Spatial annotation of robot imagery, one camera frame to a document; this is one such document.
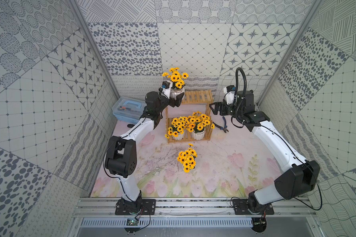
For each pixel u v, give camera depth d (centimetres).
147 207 73
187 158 73
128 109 105
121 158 49
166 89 72
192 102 85
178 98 76
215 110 71
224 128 105
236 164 90
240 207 73
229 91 67
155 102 67
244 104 59
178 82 73
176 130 86
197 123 88
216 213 74
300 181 41
